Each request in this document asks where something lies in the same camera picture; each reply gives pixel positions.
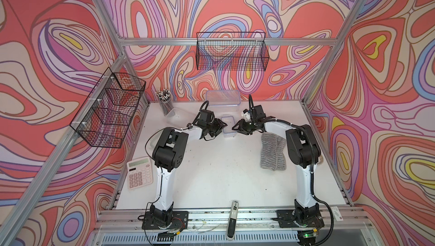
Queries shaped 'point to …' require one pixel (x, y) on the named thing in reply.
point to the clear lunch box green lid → (173, 113)
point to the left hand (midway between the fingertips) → (228, 127)
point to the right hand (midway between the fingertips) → (234, 133)
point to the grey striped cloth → (273, 152)
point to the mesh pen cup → (165, 100)
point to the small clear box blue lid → (227, 131)
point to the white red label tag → (337, 214)
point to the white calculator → (139, 173)
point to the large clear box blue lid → (224, 101)
